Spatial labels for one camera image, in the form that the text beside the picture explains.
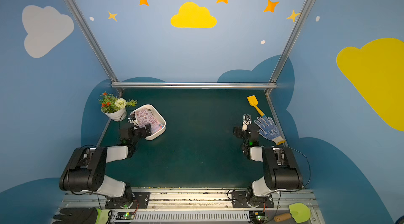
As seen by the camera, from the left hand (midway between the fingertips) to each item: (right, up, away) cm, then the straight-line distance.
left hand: (145, 123), depth 95 cm
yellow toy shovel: (+73, +14, +20) cm, 77 cm away
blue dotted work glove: (+80, -5, +6) cm, 80 cm away
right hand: (+62, 0, 0) cm, 62 cm away
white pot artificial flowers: (-19, +9, +1) cm, 21 cm away
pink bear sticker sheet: (-3, +4, +7) cm, 8 cm away
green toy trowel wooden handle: (+81, -39, -22) cm, 92 cm away
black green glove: (-19, -38, -25) cm, 50 cm away
